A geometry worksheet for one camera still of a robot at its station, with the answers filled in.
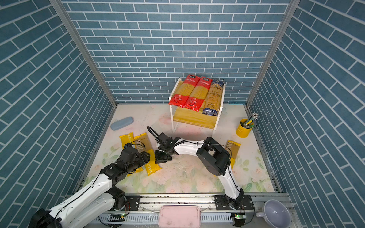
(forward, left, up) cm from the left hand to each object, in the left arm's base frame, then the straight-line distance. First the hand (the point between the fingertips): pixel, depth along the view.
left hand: (147, 157), depth 84 cm
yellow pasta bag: (+16, +19, -5) cm, 25 cm away
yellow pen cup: (+16, -61, +3) cm, 63 cm away
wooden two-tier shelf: (+22, -25, +10) cm, 35 cm away
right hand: (-1, -3, -3) cm, 5 cm away
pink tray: (-29, -19, -2) cm, 35 cm away
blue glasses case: (+29, +25, -4) cm, 38 cm away
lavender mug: (-29, -69, -4) cm, 75 cm away
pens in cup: (+20, -66, +8) cm, 69 cm away
